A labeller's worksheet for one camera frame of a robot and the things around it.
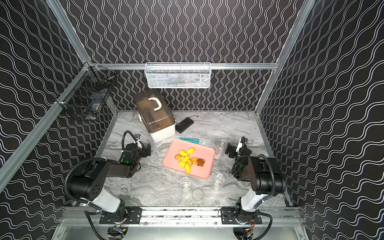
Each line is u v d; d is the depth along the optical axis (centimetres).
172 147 101
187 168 89
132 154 74
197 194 82
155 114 100
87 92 94
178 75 126
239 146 84
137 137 83
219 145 100
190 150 97
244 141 81
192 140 103
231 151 86
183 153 97
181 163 92
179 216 76
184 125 110
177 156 93
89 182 46
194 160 92
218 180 85
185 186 84
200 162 91
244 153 73
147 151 90
